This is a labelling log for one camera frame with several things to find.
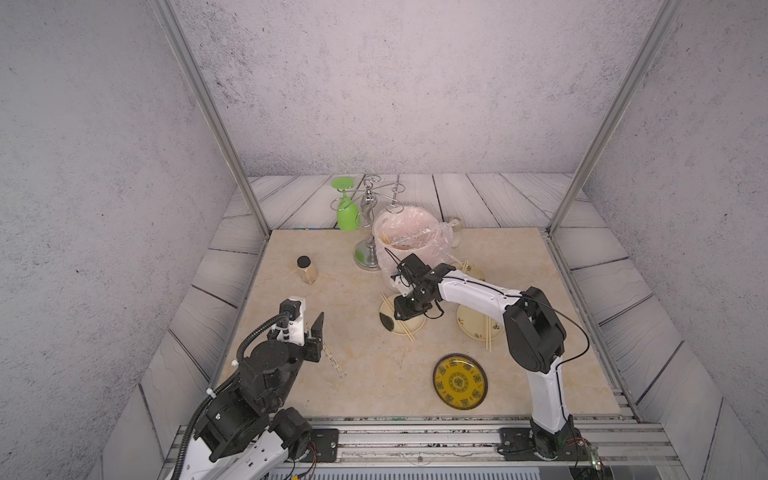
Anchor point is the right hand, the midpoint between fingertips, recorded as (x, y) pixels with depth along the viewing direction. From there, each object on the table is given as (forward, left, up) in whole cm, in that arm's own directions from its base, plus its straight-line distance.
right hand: (399, 315), depth 90 cm
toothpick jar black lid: (+18, +32, +4) cm, 37 cm away
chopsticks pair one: (-11, +20, -5) cm, 23 cm away
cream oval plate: (+21, -25, -6) cm, 34 cm away
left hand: (-12, +18, +22) cm, 31 cm away
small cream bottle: (+38, -22, 0) cm, 44 cm away
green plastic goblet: (+32, +18, +13) cm, 39 cm away
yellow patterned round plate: (-17, -17, -6) cm, 24 cm away
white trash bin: (+22, -1, +13) cm, 26 cm away
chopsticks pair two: (-1, 0, -4) cm, 4 cm away
